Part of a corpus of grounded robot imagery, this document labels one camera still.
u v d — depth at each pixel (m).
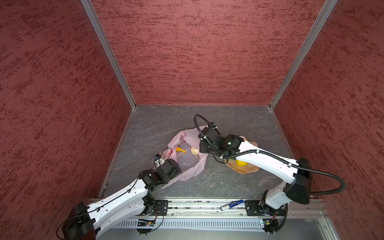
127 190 0.50
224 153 0.51
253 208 0.74
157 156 0.74
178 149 0.94
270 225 0.71
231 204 0.75
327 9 0.72
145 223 0.72
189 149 0.93
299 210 0.76
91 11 0.73
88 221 0.41
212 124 0.67
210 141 0.55
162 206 0.74
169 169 0.62
